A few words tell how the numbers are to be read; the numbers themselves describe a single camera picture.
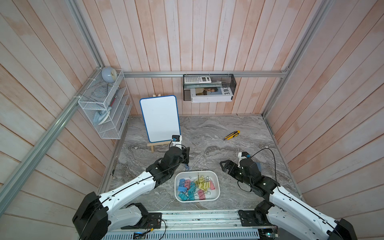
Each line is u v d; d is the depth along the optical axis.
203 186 0.80
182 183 0.82
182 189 0.81
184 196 0.80
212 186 0.82
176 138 0.67
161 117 0.86
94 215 0.39
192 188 0.80
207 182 0.80
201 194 0.80
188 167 0.91
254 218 0.73
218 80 0.90
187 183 0.82
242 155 0.75
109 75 0.81
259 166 0.91
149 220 0.72
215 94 0.93
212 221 0.75
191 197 0.79
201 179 0.85
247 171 0.62
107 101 0.77
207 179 0.81
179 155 0.58
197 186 0.80
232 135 1.07
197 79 0.90
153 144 0.95
